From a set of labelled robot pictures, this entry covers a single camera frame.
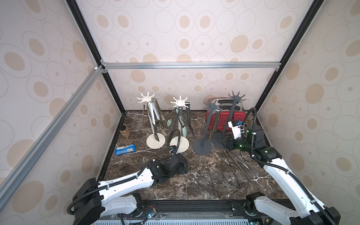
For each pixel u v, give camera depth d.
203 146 0.98
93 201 0.39
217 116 0.81
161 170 0.57
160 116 0.81
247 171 0.87
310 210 0.39
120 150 0.95
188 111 0.73
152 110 0.72
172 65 1.99
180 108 0.68
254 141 0.56
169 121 0.83
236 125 0.65
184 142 1.02
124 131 0.97
